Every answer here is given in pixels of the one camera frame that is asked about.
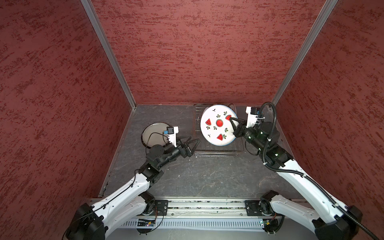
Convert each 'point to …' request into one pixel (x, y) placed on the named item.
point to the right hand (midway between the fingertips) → (228, 122)
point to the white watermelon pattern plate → (216, 127)
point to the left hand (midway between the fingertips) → (196, 141)
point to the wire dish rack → (203, 148)
